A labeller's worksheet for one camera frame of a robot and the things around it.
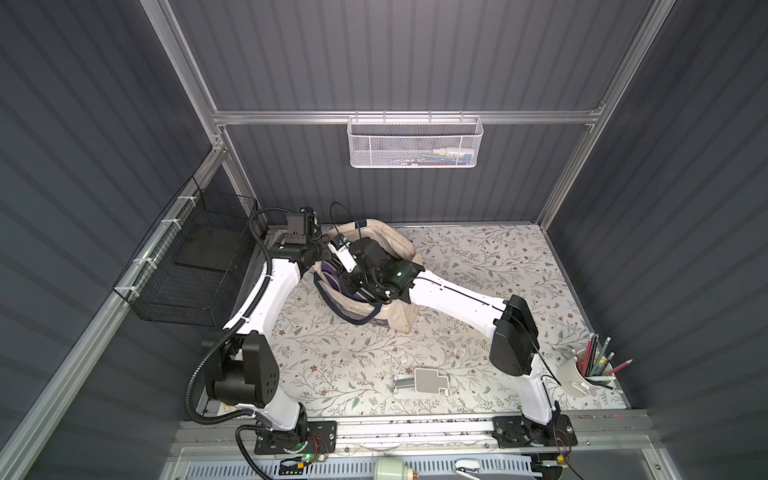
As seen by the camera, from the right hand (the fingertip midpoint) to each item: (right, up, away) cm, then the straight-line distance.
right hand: (341, 268), depth 80 cm
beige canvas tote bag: (+17, -13, +3) cm, 21 cm away
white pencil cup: (+64, -27, -3) cm, 69 cm away
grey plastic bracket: (+23, -30, -3) cm, 37 cm away
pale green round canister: (+13, -42, -17) cm, 47 cm away
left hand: (-5, +7, +6) cm, 10 cm away
